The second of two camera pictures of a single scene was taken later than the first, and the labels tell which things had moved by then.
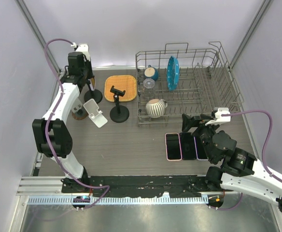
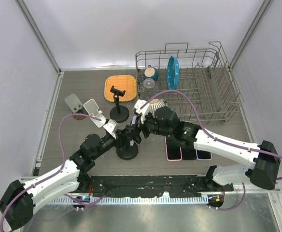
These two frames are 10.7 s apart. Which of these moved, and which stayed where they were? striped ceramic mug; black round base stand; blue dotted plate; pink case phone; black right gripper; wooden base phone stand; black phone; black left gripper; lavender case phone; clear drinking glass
Moved: black left gripper; black right gripper
Stayed: blue dotted plate; black phone; striped ceramic mug; pink case phone; lavender case phone; wooden base phone stand; black round base stand; clear drinking glass
